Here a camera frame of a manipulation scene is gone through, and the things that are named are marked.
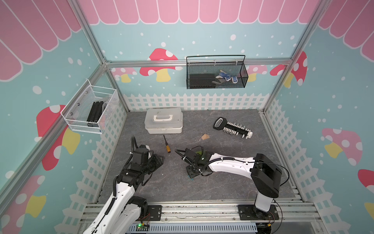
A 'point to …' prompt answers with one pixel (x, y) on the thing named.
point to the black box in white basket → (94, 113)
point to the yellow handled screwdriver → (167, 146)
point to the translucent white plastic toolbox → (164, 121)
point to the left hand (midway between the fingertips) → (163, 160)
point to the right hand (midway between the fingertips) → (190, 172)
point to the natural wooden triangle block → (205, 136)
